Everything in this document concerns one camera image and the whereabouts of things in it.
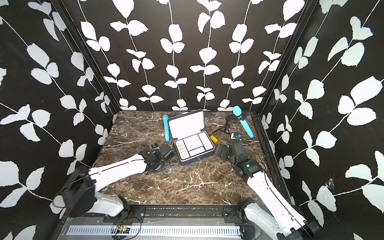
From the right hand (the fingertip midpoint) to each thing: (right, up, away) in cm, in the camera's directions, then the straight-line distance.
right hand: (223, 145), depth 80 cm
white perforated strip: (-35, -40, -9) cm, 54 cm away
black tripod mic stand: (+13, +16, +5) cm, 21 cm away
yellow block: (-2, +1, +24) cm, 24 cm away
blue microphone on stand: (+10, +19, +6) cm, 22 cm away
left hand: (-32, -11, +5) cm, 34 cm away
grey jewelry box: (-18, 0, +16) cm, 24 cm away
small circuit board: (-51, -39, -9) cm, 65 cm away
